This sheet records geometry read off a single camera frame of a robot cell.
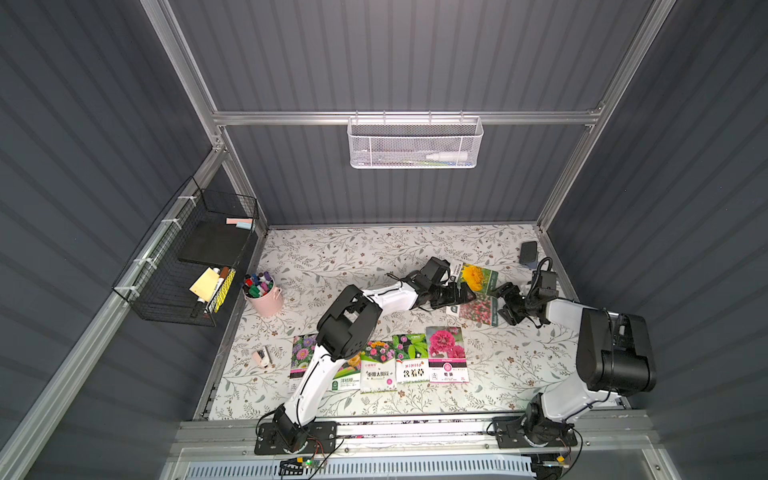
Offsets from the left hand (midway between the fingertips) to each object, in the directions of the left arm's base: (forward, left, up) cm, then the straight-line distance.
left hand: (470, 303), depth 92 cm
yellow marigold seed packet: (+13, -8, -6) cm, 16 cm away
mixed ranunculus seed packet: (-19, +37, -6) cm, 42 cm away
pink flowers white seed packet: (+1, -5, -5) cm, 7 cm away
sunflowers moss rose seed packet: (-17, +29, -5) cm, 34 cm away
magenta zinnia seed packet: (-14, +9, -5) cm, 17 cm away
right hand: (+2, -9, -2) cm, 9 cm away
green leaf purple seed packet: (-13, +19, -5) cm, 24 cm away
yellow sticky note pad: (-8, +68, +23) cm, 72 cm away
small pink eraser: (-15, +62, -4) cm, 64 cm away
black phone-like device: (+22, -26, -3) cm, 34 cm away
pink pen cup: (+1, +63, -2) cm, 63 cm away
